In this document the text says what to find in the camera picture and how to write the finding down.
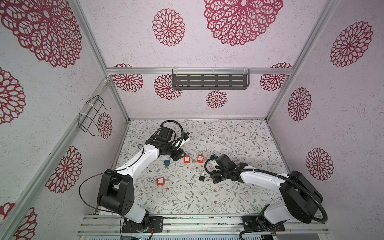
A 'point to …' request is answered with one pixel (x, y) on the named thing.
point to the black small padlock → (201, 178)
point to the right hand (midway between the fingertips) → (210, 174)
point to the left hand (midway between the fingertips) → (182, 155)
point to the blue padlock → (167, 162)
